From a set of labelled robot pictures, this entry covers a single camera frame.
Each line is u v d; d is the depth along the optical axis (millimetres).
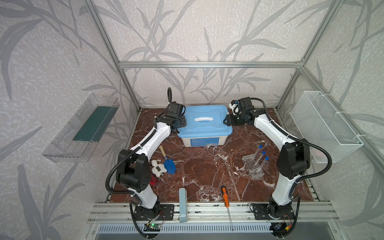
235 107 817
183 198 735
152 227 716
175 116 678
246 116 659
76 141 638
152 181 806
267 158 751
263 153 954
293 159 488
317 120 666
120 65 937
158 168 845
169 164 904
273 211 653
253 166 881
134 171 452
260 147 984
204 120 910
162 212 728
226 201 755
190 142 916
